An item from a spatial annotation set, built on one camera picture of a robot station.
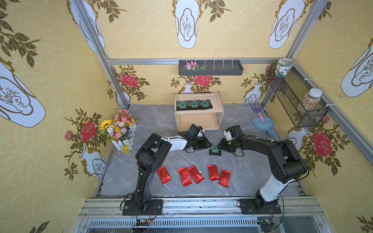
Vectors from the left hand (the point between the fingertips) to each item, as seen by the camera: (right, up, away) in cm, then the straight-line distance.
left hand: (206, 144), depth 96 cm
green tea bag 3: (0, +26, -4) cm, 26 cm away
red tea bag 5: (+9, -16, -15) cm, 24 cm away
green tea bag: (-16, +25, -4) cm, 30 cm away
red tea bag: (-26, -16, -13) cm, 33 cm away
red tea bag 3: (-8, -15, -13) cm, 21 cm away
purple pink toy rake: (+46, +26, +25) cm, 58 cm away
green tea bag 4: (+5, -4, -1) cm, 6 cm away
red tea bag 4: (+3, -14, -13) cm, 19 cm away
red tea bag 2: (-14, -16, -14) cm, 25 cm away
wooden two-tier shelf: (-2, +23, -6) cm, 24 cm away
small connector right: (+26, -33, -26) cm, 50 cm away
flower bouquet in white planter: (-52, +10, -11) cm, 54 cm away
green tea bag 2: (-8, +26, -4) cm, 28 cm away
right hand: (+11, -1, +1) cm, 11 cm away
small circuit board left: (-34, -35, -23) cm, 54 cm away
